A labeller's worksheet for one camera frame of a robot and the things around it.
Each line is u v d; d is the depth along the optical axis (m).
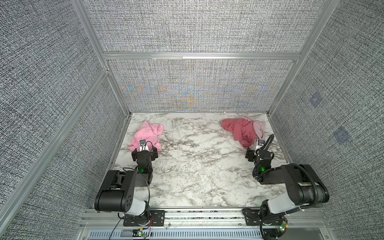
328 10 0.70
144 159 0.69
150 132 1.02
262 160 0.71
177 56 0.88
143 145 0.76
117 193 0.45
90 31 0.77
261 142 0.80
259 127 1.06
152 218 0.73
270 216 0.63
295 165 0.52
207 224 0.73
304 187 0.45
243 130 0.98
